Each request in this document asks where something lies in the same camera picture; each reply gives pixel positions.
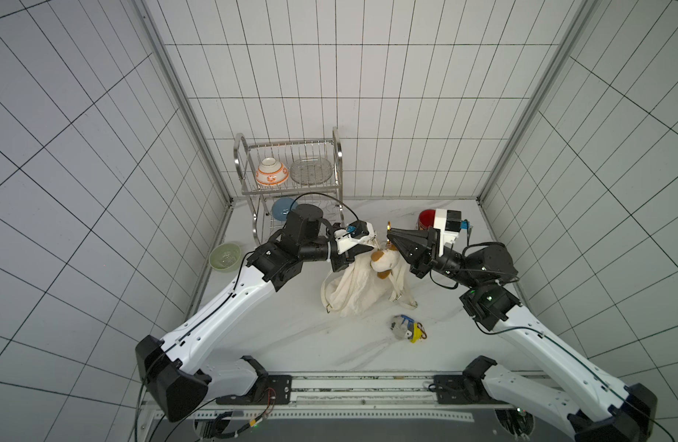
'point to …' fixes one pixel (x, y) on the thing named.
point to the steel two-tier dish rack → (248, 157)
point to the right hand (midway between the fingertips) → (382, 240)
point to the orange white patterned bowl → (272, 172)
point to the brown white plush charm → (383, 261)
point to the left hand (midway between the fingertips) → (361, 247)
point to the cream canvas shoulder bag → (352, 288)
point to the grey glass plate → (310, 170)
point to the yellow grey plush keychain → (405, 328)
